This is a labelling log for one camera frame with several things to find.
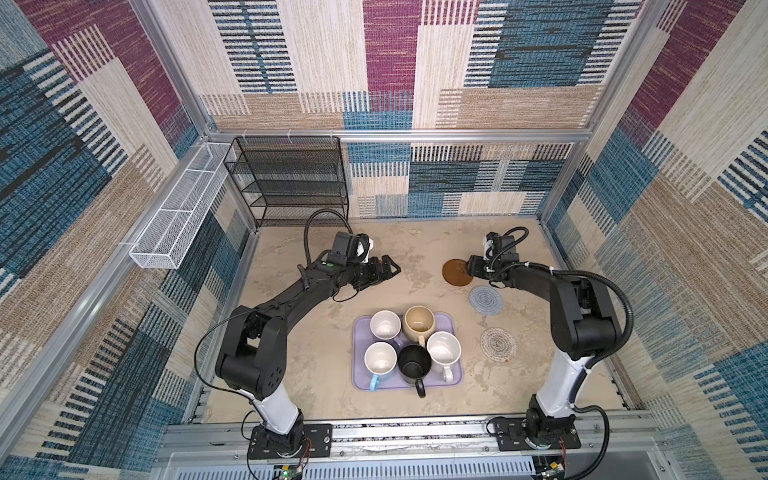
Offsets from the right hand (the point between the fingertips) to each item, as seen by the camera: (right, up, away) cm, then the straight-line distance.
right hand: (474, 267), depth 101 cm
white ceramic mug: (-13, -22, -16) cm, 30 cm away
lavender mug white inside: (-29, -16, -13) cm, 36 cm away
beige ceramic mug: (-20, -16, -10) cm, 27 cm away
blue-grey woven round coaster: (+3, -10, -4) cm, 11 cm away
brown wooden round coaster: (-5, -2, +3) cm, 6 cm away
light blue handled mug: (-31, -24, -17) cm, 43 cm away
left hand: (-28, 0, -14) cm, 31 cm away
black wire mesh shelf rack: (-63, +31, +7) cm, 71 cm away
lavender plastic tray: (-37, -20, -12) cm, 43 cm away
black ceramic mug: (-22, -25, -18) cm, 38 cm away
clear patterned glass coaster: (+4, -22, -12) cm, 25 cm away
